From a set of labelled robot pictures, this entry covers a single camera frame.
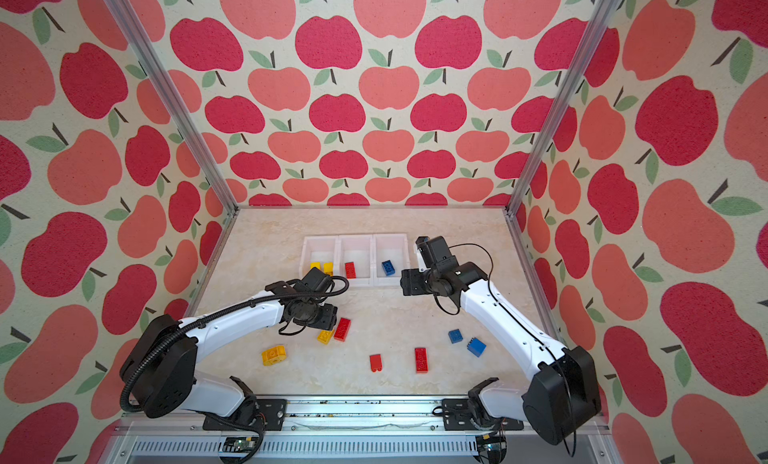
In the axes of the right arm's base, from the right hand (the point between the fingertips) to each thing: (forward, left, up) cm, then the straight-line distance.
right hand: (419, 279), depth 82 cm
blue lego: (+12, +10, -14) cm, 21 cm away
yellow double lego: (-21, +39, -12) cm, 46 cm away
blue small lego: (-9, -12, -15) cm, 21 cm away
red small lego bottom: (-19, +11, -15) cm, 27 cm away
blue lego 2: (-12, -17, -14) cm, 25 cm away
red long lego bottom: (-18, -2, -13) cm, 22 cm away
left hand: (-10, +24, -11) cm, 29 cm away
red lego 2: (-11, +22, -14) cm, 28 cm away
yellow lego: (+10, +35, -13) cm, 39 cm away
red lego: (+10, +23, -14) cm, 28 cm away
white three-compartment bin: (+15, +19, -14) cm, 28 cm away
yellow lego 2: (-14, +26, -14) cm, 33 cm away
